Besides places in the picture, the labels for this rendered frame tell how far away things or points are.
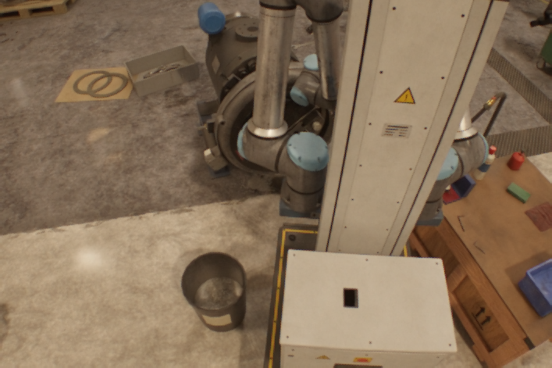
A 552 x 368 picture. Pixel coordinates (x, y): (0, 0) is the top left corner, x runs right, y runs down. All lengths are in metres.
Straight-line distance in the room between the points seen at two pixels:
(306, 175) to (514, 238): 1.25
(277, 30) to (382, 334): 1.00
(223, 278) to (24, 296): 1.24
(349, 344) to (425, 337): 0.25
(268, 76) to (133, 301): 1.56
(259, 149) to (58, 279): 1.65
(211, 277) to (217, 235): 0.39
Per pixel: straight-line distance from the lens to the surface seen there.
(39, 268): 2.70
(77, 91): 3.98
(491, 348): 2.24
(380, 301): 1.33
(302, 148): 1.33
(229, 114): 1.96
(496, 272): 2.02
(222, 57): 2.42
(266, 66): 1.24
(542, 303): 1.97
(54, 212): 2.93
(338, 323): 1.27
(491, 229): 2.15
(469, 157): 1.53
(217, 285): 2.11
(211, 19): 2.46
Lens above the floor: 2.02
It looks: 46 degrees down
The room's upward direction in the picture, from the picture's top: straight up
